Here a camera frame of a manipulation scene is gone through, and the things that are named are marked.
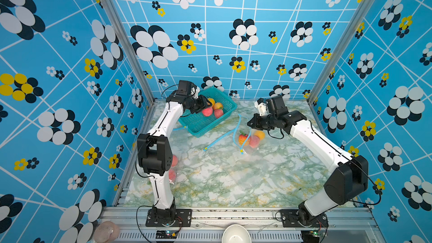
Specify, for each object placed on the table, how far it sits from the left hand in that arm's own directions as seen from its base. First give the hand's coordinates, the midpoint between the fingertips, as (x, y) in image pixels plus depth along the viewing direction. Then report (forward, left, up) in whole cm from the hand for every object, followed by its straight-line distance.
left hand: (211, 103), depth 90 cm
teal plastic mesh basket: (+3, +11, -22) cm, 24 cm away
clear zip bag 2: (-10, -8, -21) cm, 25 cm away
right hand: (-13, -19, 0) cm, 23 cm away
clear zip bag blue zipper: (-10, +19, -20) cm, 29 cm away
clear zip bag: (-19, -19, -7) cm, 28 cm away
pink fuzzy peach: (-17, -23, -12) cm, 30 cm away
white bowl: (-56, -12, -20) cm, 60 cm away
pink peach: (-24, +19, -19) cm, 37 cm away
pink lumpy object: (-56, +43, -20) cm, 73 cm away
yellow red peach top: (+17, +1, -14) cm, 22 cm away
